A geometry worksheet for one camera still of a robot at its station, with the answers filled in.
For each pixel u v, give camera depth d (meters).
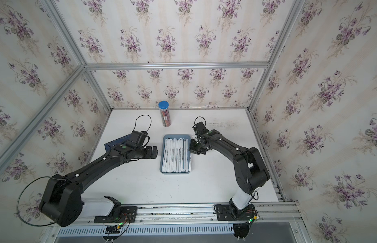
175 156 0.93
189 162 0.84
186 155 0.93
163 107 0.95
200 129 0.72
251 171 0.45
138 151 0.71
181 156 0.93
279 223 0.75
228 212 0.73
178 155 0.93
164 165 0.89
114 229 0.72
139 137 0.67
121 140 1.01
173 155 0.93
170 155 0.93
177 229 0.70
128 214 0.73
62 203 0.40
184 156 0.93
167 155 0.93
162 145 0.98
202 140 0.65
